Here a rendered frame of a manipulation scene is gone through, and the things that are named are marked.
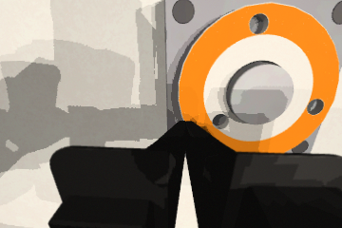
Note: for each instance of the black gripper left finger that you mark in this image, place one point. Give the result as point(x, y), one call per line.
point(152, 173)

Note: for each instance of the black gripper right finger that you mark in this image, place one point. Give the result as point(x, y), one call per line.
point(219, 175)

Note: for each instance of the orange round plate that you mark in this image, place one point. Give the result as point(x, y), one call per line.
point(292, 39)

